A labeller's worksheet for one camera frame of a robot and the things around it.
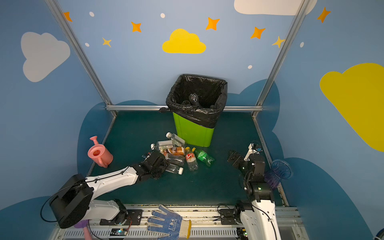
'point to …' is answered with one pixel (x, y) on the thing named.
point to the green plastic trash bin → (194, 133)
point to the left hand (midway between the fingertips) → (171, 165)
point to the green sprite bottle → (203, 157)
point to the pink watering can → (98, 152)
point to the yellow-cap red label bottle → (191, 160)
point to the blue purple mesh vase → (280, 170)
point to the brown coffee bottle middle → (175, 150)
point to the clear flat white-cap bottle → (162, 145)
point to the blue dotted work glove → (173, 224)
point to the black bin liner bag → (199, 98)
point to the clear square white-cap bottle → (177, 140)
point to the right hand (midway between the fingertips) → (238, 152)
